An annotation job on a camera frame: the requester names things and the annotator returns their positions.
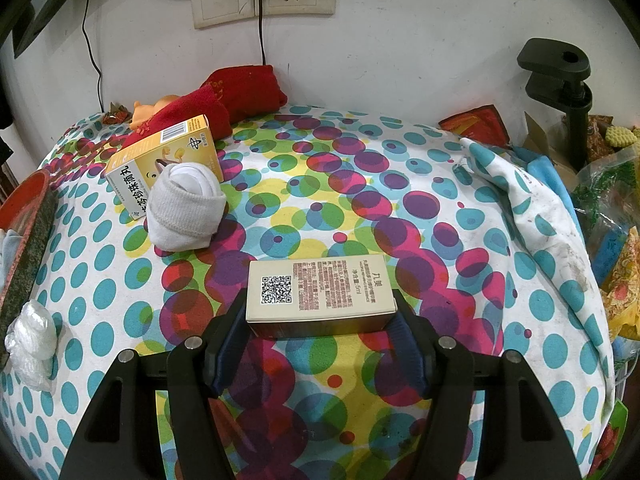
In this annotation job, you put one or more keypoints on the red cloth pouch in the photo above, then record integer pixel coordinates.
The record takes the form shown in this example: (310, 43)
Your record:
(245, 90)

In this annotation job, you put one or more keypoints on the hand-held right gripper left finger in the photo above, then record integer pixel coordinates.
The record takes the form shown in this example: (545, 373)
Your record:
(225, 360)

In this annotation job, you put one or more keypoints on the red candy wrapper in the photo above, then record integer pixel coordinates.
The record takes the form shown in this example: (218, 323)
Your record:
(116, 114)

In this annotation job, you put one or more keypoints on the clear plastic bag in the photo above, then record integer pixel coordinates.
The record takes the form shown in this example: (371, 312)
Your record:
(600, 195)

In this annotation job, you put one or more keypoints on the black clamp stand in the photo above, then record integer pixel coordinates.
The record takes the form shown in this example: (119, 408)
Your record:
(550, 62)

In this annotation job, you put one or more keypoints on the yellow waffle toy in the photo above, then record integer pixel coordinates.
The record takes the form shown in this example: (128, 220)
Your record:
(622, 136)

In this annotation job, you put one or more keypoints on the black framed screen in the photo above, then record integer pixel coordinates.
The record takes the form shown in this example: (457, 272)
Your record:
(35, 15)

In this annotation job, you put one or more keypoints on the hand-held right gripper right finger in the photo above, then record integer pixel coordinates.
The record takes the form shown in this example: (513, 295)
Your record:
(407, 350)

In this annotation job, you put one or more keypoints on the polka dot tablecloth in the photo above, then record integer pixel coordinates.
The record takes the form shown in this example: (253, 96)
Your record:
(400, 185)

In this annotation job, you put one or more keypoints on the brown snack packet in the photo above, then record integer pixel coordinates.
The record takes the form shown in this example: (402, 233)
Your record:
(597, 135)

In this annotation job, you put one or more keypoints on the red basket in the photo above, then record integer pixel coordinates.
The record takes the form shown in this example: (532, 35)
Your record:
(35, 230)

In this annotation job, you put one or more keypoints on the red orange packet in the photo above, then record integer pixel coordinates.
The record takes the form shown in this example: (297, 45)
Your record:
(475, 125)

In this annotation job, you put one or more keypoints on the orange cat toy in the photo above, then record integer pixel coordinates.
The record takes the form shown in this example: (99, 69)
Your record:
(142, 112)

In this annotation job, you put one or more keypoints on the white sock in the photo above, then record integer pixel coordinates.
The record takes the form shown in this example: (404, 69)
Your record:
(185, 210)

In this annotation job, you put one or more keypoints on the brown wooden furniture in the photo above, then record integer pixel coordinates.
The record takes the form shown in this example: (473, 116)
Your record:
(10, 180)

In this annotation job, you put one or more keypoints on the yellow patterned packet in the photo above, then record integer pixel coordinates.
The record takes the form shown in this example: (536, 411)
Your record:
(625, 285)

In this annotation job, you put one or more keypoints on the beige and brown box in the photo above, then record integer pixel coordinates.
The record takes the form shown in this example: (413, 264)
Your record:
(320, 290)

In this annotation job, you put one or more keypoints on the dark cloth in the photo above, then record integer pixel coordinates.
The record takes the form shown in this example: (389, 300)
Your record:
(4, 135)

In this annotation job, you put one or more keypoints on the red sock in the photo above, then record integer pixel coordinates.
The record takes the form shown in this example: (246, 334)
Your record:
(190, 110)

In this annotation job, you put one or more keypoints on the brown cardboard box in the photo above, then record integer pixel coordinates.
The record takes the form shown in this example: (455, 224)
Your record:
(542, 140)

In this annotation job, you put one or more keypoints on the blue packet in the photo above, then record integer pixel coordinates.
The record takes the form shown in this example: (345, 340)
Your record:
(610, 252)

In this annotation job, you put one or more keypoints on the green red packet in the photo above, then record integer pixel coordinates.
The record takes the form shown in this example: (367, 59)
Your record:
(615, 435)

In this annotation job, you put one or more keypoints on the crumpled white plastic bag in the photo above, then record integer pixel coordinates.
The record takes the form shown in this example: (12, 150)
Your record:
(30, 335)

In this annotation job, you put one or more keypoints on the blue cloth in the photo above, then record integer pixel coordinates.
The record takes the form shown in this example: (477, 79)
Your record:
(547, 175)

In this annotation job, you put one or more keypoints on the yellow medicine box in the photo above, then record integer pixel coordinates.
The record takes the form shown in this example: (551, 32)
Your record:
(190, 140)

